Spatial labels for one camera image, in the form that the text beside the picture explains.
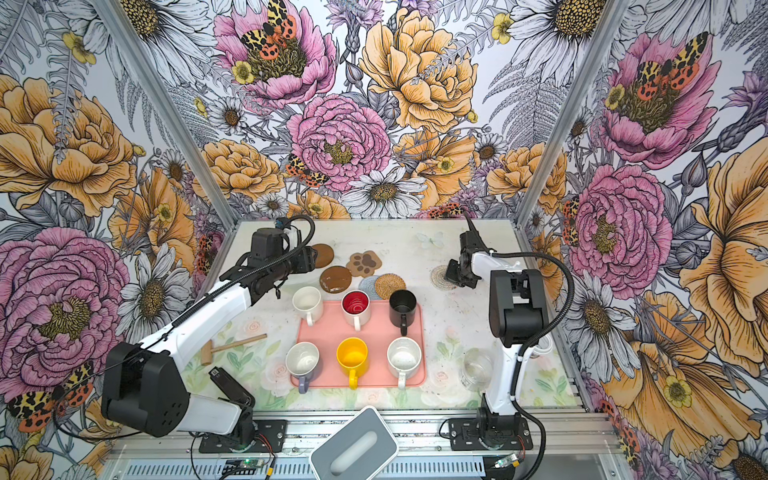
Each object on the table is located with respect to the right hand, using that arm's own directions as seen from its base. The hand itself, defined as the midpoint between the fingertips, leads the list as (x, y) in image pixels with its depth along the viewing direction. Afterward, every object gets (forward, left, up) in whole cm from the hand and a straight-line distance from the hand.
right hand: (452, 285), depth 102 cm
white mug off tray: (-8, +46, +4) cm, 47 cm away
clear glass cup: (-27, -2, -1) cm, 28 cm away
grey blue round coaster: (+1, +28, 0) cm, 29 cm away
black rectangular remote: (-31, +64, 0) cm, 71 cm away
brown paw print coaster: (+10, +30, 0) cm, 32 cm away
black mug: (-9, +17, +2) cm, 19 cm away
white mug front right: (-24, +18, +1) cm, 30 cm away
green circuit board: (-47, +56, -1) cm, 73 cm away
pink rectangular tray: (-14, +39, 0) cm, 41 cm away
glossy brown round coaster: (+4, +40, 0) cm, 40 cm away
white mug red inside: (-8, +32, +1) cm, 33 cm away
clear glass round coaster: (+3, +4, -1) cm, 5 cm away
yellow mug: (-24, +32, 0) cm, 39 cm away
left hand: (-2, +44, +18) cm, 48 cm away
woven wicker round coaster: (+2, +22, 0) cm, 22 cm away
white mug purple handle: (-24, +46, +1) cm, 52 cm away
